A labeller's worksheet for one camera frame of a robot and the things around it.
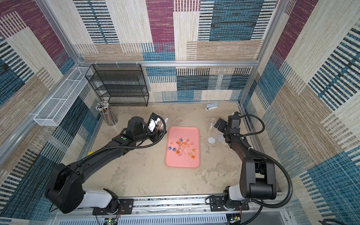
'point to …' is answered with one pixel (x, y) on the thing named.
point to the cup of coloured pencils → (107, 112)
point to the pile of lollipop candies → (180, 147)
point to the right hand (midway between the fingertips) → (224, 125)
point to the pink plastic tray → (172, 158)
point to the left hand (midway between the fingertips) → (163, 129)
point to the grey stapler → (211, 106)
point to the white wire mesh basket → (54, 110)
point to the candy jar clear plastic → (210, 128)
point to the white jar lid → (211, 140)
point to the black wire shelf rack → (121, 85)
